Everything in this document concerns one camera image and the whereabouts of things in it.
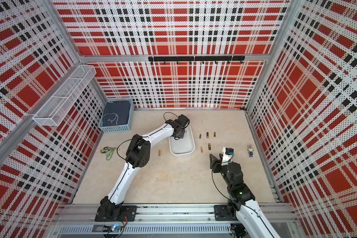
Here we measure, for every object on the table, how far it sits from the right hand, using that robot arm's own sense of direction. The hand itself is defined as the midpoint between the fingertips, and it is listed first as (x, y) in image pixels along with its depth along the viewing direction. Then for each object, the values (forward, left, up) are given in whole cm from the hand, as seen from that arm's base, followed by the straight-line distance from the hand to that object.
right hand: (216, 154), depth 81 cm
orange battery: (+11, +7, -13) cm, 18 cm away
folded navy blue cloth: (+36, +69, -4) cm, 78 cm away
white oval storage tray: (+11, +19, -9) cm, 24 cm away
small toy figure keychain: (+10, -25, -11) cm, 29 cm away
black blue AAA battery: (+21, +7, -13) cm, 26 cm away
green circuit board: (-33, +52, -10) cm, 62 cm away
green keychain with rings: (+10, +69, -10) cm, 70 cm away
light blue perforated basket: (+25, +65, -8) cm, 70 cm away
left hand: (+23, +22, -11) cm, 34 cm away
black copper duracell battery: (+22, +2, -12) cm, 25 cm away
